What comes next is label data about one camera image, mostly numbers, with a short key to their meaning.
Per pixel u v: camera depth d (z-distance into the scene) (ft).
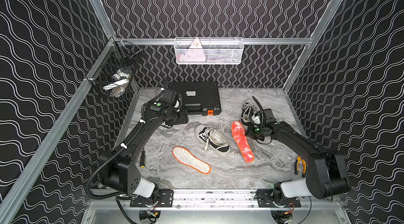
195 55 2.93
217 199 2.50
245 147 2.81
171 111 1.98
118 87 2.39
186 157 2.87
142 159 2.80
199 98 3.49
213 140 3.01
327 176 1.39
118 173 1.35
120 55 3.27
